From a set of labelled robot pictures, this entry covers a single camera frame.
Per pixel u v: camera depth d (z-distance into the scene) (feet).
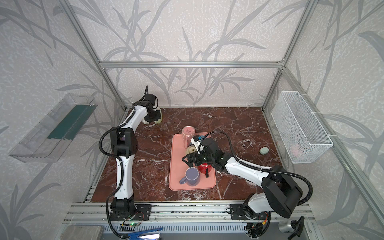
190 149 2.85
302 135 2.02
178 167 2.94
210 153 2.15
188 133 3.02
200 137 2.42
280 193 1.38
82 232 2.18
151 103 2.71
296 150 2.39
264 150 3.08
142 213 2.37
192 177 2.51
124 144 2.04
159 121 3.39
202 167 2.77
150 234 2.22
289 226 2.03
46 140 2.10
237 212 2.42
